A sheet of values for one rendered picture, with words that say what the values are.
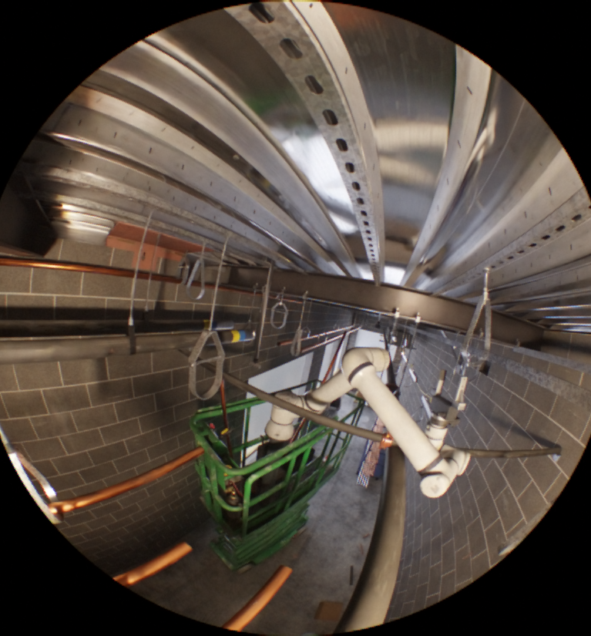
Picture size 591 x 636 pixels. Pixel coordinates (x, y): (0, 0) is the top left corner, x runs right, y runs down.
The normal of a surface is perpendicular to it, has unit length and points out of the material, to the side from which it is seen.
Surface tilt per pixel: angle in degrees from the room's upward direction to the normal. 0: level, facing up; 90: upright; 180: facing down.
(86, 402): 90
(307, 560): 0
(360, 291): 90
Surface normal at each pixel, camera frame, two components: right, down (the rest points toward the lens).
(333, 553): 0.18, -0.98
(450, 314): -0.43, 0.00
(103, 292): 0.88, 0.21
